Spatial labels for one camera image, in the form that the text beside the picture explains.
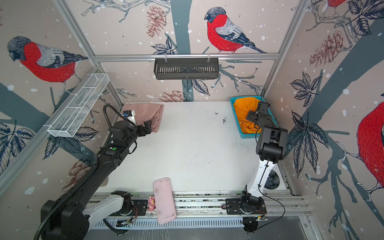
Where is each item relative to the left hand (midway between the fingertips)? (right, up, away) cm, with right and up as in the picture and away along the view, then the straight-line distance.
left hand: (142, 121), depth 79 cm
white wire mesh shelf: (-34, -1, -7) cm, 35 cm away
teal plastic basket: (+77, +16, +33) cm, 86 cm away
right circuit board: (+57, -47, -9) cm, 74 cm away
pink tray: (+12, -45, -1) cm, 46 cm away
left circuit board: (-6, -50, -7) cm, 51 cm away
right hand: (+71, +2, +24) cm, 75 cm away
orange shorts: (+64, +10, +31) cm, 72 cm away
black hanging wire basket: (+10, +37, +28) cm, 48 cm away
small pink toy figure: (+7, -41, -6) cm, 42 cm away
